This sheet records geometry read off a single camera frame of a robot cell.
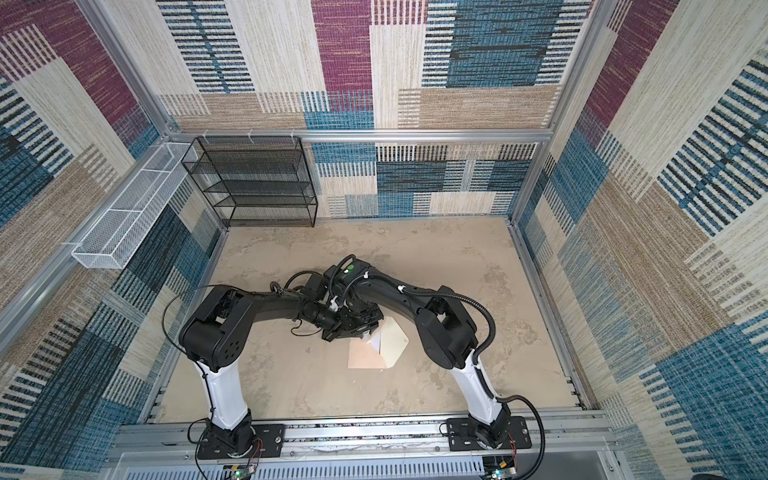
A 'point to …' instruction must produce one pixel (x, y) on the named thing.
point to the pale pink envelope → (393, 341)
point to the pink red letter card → (375, 342)
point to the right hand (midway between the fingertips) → (367, 336)
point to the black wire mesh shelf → (256, 181)
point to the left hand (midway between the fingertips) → (361, 331)
